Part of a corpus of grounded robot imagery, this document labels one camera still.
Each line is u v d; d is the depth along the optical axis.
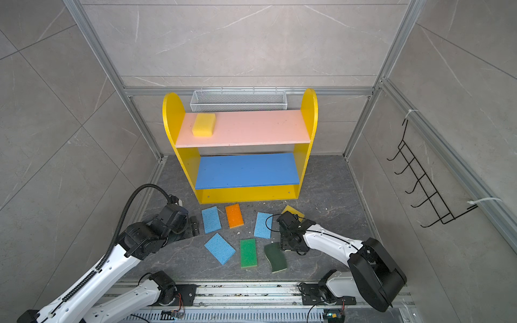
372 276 0.41
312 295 0.73
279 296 0.75
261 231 0.89
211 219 0.93
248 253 0.82
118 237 0.47
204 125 0.73
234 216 0.93
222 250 0.83
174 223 0.55
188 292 0.73
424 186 0.67
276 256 0.82
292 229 0.68
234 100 0.98
